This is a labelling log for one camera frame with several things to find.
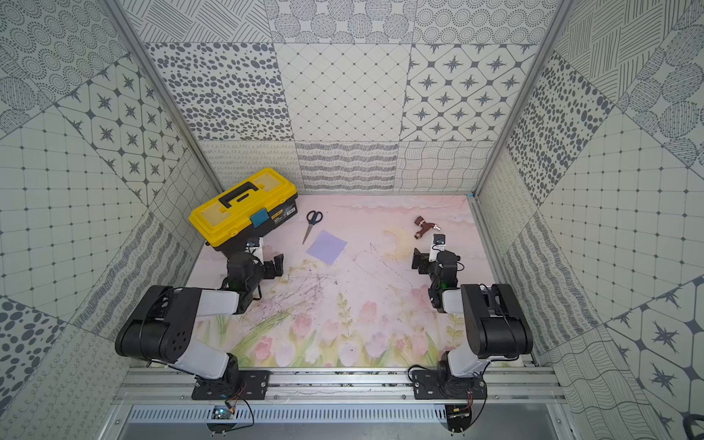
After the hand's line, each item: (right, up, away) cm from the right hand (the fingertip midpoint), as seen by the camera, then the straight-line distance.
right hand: (429, 251), depth 95 cm
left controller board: (-62, -40, -24) cm, 77 cm away
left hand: (-57, 0, -1) cm, 57 cm away
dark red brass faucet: (+2, +9, +12) cm, 15 cm away
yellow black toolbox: (-64, +14, -3) cm, 66 cm away
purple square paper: (-38, 0, +10) cm, 39 cm away
